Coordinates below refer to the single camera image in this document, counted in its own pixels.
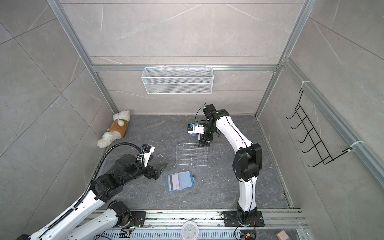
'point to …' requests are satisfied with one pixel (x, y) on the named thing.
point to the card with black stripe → (173, 182)
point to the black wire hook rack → (319, 149)
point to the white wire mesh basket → (178, 80)
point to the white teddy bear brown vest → (116, 130)
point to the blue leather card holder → (179, 181)
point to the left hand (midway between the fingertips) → (159, 157)
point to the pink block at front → (283, 235)
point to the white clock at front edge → (190, 231)
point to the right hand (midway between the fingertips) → (202, 134)
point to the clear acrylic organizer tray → (191, 154)
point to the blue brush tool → (193, 134)
